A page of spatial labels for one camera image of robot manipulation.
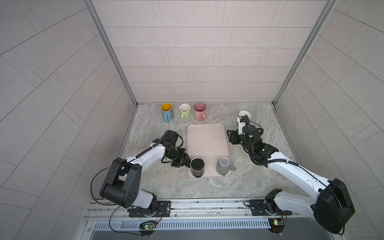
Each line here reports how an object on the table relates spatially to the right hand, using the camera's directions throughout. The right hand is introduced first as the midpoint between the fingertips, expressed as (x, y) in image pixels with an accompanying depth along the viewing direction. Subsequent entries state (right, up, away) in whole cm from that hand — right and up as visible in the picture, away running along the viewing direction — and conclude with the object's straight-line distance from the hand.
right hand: (229, 130), depth 82 cm
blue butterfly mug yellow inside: (-39, +12, +17) cm, 44 cm away
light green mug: (-27, +12, +20) cm, 36 cm away
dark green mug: (+12, +10, +15) cm, 22 cm away
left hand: (-19, -15, 0) cm, 24 cm away
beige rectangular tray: (-11, -9, +14) cm, 20 cm away
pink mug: (-16, +11, +17) cm, 26 cm away
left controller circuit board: (-40, -41, -17) cm, 59 cm away
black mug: (-18, -17, -4) cm, 25 cm away
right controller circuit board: (+19, -42, -13) cm, 48 cm away
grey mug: (-4, -17, -6) cm, 19 cm away
